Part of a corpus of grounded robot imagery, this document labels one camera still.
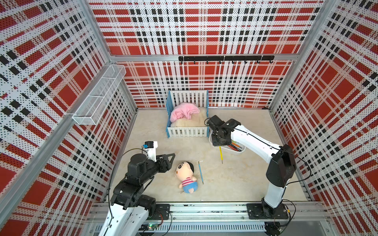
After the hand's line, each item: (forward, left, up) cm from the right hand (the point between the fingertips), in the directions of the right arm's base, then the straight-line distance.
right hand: (221, 141), depth 85 cm
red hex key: (+2, -9, -12) cm, 15 cm away
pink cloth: (+23, +23, +3) cm, 32 cm away
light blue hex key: (-12, +12, -14) cm, 23 cm away
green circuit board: (-40, +37, -12) cm, 56 cm away
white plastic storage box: (-1, -4, -8) cm, 10 cm away
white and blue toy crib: (+38, +12, 0) cm, 40 cm away
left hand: (-13, +26, +8) cm, 30 cm away
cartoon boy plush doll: (-16, +21, -6) cm, 27 cm away
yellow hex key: (-2, -1, -13) cm, 14 cm away
